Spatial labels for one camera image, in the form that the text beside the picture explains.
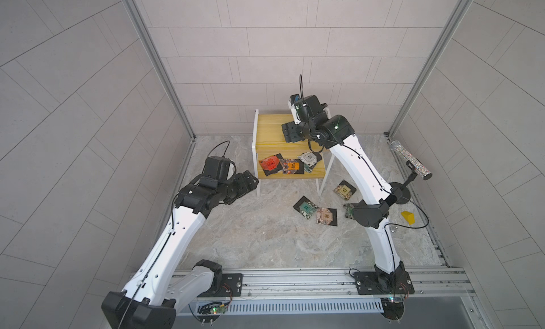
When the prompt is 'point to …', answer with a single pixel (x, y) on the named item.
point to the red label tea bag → (272, 164)
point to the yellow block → (409, 217)
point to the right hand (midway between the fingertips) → (291, 126)
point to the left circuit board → (209, 312)
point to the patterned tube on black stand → (402, 193)
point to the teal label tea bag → (306, 207)
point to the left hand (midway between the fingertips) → (256, 182)
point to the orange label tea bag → (292, 166)
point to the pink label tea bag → (326, 216)
